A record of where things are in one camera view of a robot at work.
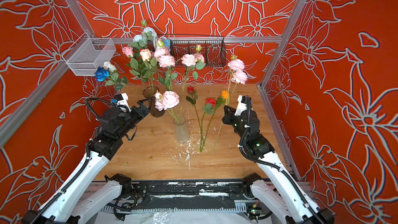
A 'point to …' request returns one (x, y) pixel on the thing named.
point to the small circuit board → (256, 211)
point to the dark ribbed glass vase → (150, 92)
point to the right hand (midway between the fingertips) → (222, 106)
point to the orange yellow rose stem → (225, 96)
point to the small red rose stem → (193, 100)
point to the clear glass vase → (182, 129)
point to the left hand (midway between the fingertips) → (148, 101)
